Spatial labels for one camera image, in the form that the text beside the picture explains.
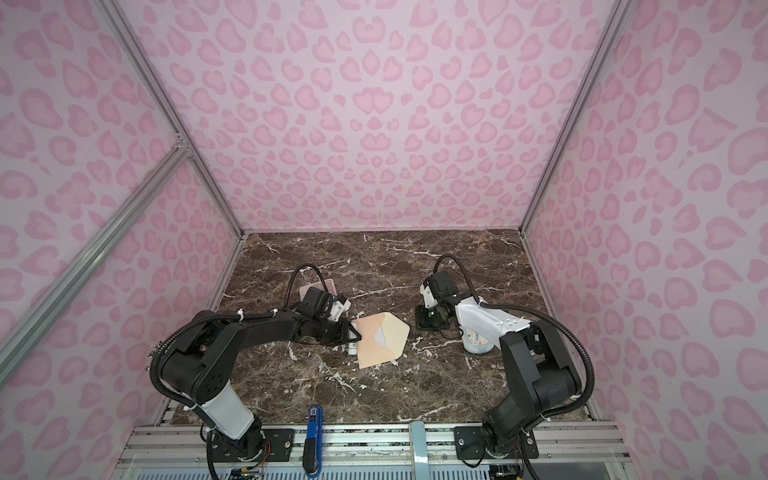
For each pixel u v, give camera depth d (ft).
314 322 2.55
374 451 2.37
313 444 2.36
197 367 1.53
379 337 3.02
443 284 2.42
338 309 2.88
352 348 2.86
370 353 2.89
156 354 2.36
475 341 2.89
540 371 1.46
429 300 2.75
